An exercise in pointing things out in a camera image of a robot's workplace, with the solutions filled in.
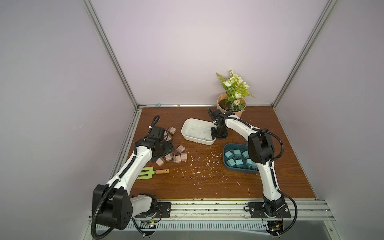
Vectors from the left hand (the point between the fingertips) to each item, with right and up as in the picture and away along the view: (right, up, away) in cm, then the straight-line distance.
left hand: (169, 149), depth 84 cm
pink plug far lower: (-3, +5, +16) cm, 17 cm away
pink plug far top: (-1, +10, +19) cm, 22 cm away
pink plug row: (-6, -8, +4) cm, 11 cm away
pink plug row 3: (+8, -5, +6) cm, 12 cm away
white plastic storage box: (+17, +9, +22) cm, 29 cm away
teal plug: (+36, -4, +6) cm, 37 cm away
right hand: (+28, +6, +14) cm, 32 cm away
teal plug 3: (+36, -8, +3) cm, 38 cm away
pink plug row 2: (+4, -7, +6) cm, 10 cm away
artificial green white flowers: (+41, +35, +5) cm, 54 cm away
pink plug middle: (+6, -2, +10) cm, 12 cm away
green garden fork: (-11, -14, +1) cm, 17 cm away
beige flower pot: (+43, +26, +11) cm, 51 cm away
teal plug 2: (+41, -4, +6) cm, 42 cm away
